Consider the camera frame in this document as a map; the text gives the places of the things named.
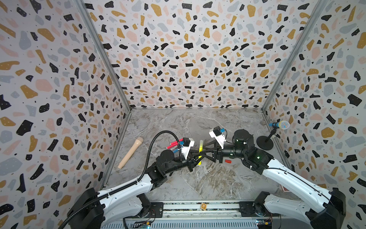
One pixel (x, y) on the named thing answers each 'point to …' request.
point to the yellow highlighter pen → (200, 150)
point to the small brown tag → (203, 206)
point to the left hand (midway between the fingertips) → (206, 155)
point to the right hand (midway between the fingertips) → (203, 151)
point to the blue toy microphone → (283, 124)
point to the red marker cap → (228, 161)
